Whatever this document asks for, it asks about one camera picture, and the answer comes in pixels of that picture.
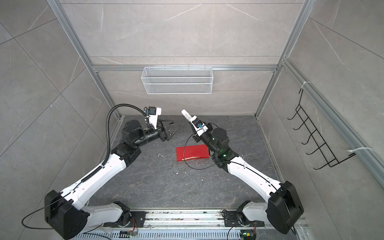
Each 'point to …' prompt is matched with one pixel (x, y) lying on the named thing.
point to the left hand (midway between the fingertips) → (177, 120)
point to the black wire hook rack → (315, 136)
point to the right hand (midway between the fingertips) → (193, 118)
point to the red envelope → (191, 152)
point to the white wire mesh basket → (177, 80)
